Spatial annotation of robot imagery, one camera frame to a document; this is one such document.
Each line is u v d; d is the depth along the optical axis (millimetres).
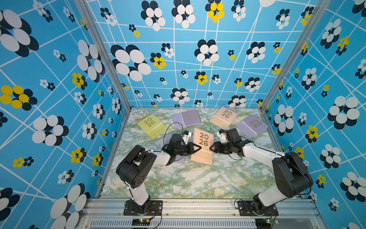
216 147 825
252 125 1081
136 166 476
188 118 1118
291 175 448
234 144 705
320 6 680
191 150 790
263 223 696
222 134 848
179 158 789
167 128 1083
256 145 603
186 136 845
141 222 722
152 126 1081
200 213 724
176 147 738
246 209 724
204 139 902
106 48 861
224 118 1118
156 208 736
